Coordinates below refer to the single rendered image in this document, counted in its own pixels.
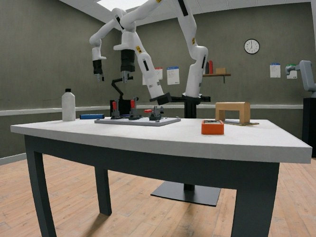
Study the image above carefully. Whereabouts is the white plastic bottle with black cap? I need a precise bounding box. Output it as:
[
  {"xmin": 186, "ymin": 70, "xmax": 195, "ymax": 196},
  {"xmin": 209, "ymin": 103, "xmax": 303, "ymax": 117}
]
[{"xmin": 62, "ymin": 89, "xmax": 76, "ymax": 121}]

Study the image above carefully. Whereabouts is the blue spirit level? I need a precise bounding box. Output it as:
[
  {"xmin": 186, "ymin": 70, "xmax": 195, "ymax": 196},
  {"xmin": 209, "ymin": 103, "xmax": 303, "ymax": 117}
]
[{"xmin": 80, "ymin": 114, "xmax": 105, "ymax": 119}]

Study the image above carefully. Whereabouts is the orange digital multimeter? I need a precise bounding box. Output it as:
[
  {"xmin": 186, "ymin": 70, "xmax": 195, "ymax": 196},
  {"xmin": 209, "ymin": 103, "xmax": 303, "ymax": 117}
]
[{"xmin": 201, "ymin": 120, "xmax": 224, "ymax": 135}]

